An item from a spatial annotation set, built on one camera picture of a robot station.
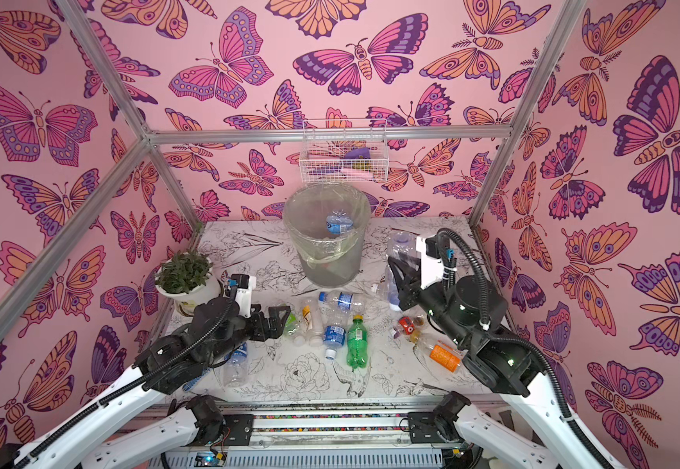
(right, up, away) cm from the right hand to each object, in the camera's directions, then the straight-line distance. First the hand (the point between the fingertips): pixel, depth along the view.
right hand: (398, 254), depth 57 cm
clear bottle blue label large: (-13, +10, +42) cm, 45 cm away
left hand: (-26, -13, +13) cm, 32 cm away
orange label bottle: (+16, -28, +24) cm, 40 cm away
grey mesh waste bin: (-16, -2, +26) cm, 31 cm away
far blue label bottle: (-10, -16, +35) cm, 39 cm away
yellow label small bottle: (-20, -21, +31) cm, 42 cm away
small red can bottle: (+8, -22, +30) cm, 38 cm away
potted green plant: (-56, -8, +26) cm, 62 cm away
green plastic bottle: (-7, -27, +29) cm, 40 cm away
